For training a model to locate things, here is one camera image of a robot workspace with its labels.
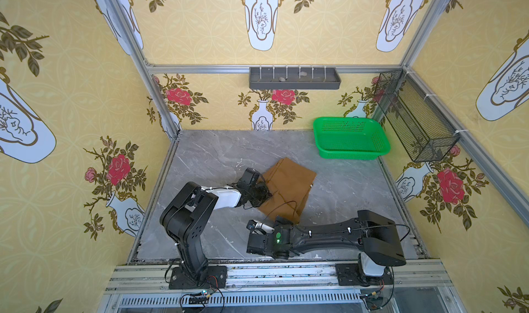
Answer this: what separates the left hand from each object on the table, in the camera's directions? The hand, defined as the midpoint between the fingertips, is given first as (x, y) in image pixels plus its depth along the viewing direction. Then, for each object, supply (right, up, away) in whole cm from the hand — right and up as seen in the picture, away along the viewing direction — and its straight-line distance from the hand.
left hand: (275, 197), depth 94 cm
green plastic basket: (+40, +28, +22) cm, 54 cm away
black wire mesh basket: (+54, +28, -19) cm, 64 cm away
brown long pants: (+7, +5, +2) cm, 9 cm away
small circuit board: (-26, -30, -23) cm, 46 cm away
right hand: (0, -11, -15) cm, 19 cm away
